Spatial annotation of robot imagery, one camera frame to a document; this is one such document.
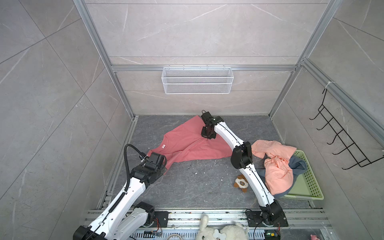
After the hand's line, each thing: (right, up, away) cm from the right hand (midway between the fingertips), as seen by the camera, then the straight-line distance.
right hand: (204, 135), depth 107 cm
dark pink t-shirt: (-13, -6, -4) cm, 15 cm away
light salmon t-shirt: (+38, -20, -30) cm, 52 cm away
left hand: (-26, -15, -26) cm, 40 cm away
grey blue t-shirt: (+56, -18, -20) cm, 62 cm away
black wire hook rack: (+60, -2, -45) cm, 75 cm away
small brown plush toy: (+19, -26, -25) cm, 41 cm away
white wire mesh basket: (-6, +38, -7) cm, 39 cm away
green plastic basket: (+57, -28, -23) cm, 68 cm away
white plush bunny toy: (+10, -39, -45) cm, 60 cm away
